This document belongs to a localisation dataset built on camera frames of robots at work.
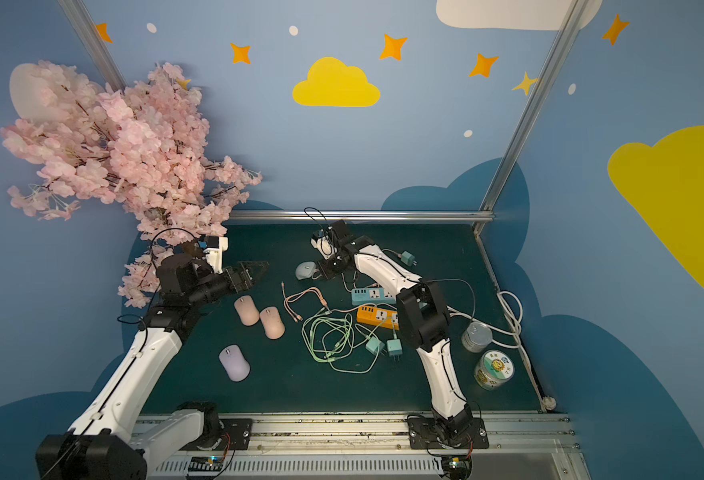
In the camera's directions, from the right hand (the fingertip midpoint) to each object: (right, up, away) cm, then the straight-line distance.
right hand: (327, 266), depth 96 cm
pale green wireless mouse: (-8, -1, +3) cm, 9 cm away
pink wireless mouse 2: (-17, -18, -3) cm, 25 cm away
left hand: (-15, +1, -21) cm, 26 cm away
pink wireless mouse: (-26, -14, 0) cm, 30 cm away
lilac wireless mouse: (-26, -27, -12) cm, 39 cm away
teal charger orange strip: (+21, -24, -8) cm, 33 cm away
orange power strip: (+16, -16, -3) cm, 23 cm away
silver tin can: (+46, -21, -8) cm, 51 cm away
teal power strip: (+15, -10, +2) cm, 18 cm away
